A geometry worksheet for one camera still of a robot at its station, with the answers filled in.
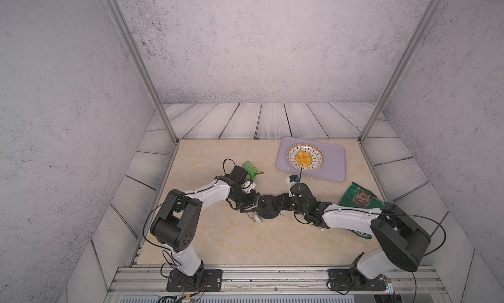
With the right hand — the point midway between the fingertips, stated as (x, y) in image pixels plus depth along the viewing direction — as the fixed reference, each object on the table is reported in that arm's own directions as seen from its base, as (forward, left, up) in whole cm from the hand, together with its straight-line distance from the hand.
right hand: (276, 198), depth 87 cm
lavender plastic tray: (+22, -32, -8) cm, 40 cm away
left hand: (-4, +6, -2) cm, 7 cm away
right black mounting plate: (-31, -23, +1) cm, 39 cm away
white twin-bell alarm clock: (-4, +3, -3) cm, 6 cm away
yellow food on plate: (+27, -16, -5) cm, 32 cm away
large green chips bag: (+5, -39, -7) cm, 40 cm away
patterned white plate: (+29, -25, -7) cm, 39 cm away
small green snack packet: (+17, +12, -3) cm, 21 cm away
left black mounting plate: (-30, +26, -6) cm, 40 cm away
